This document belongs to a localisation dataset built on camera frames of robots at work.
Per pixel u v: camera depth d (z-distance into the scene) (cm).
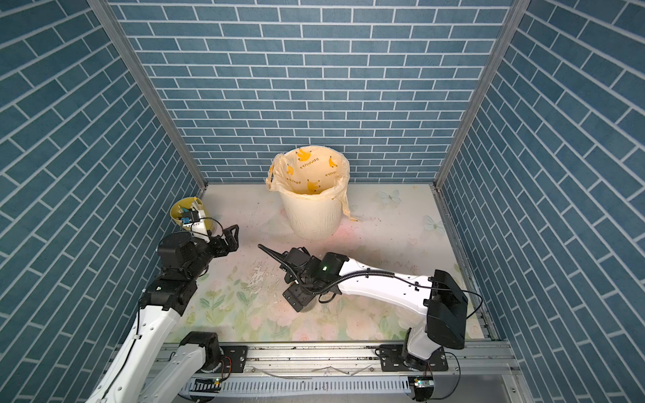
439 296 48
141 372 44
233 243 68
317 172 96
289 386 158
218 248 66
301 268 56
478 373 71
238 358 74
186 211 96
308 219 89
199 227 64
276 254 60
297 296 65
